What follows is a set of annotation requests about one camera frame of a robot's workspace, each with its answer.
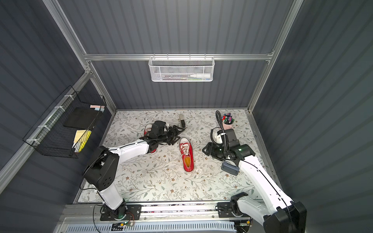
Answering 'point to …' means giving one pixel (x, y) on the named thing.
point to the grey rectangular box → (230, 167)
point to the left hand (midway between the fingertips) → (182, 131)
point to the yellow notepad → (80, 140)
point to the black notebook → (82, 117)
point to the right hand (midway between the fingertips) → (208, 151)
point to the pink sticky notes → (97, 108)
